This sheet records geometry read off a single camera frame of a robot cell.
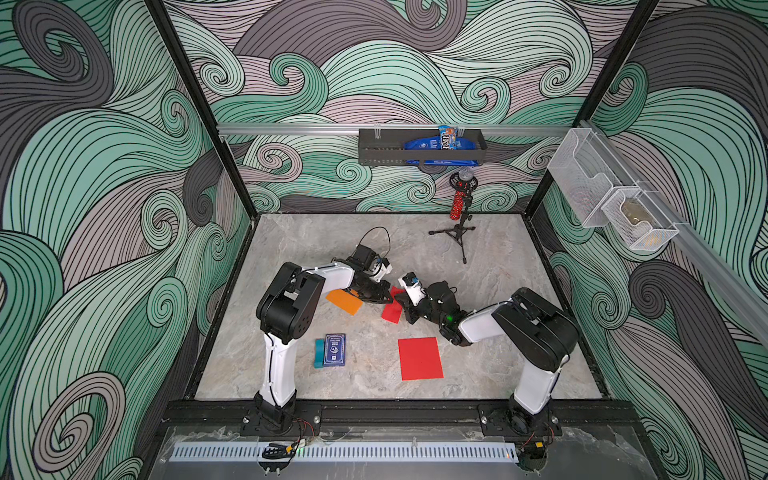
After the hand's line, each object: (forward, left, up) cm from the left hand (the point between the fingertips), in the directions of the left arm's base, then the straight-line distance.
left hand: (392, 297), depth 95 cm
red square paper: (-5, 0, -1) cm, 5 cm away
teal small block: (-18, +22, -2) cm, 28 cm away
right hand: (0, -2, +2) cm, 3 cm away
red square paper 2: (-19, -8, -2) cm, 20 cm away
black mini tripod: (+25, -24, +4) cm, 35 cm away
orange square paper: (-2, +15, +1) cm, 15 cm away
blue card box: (-17, +17, 0) cm, 24 cm away
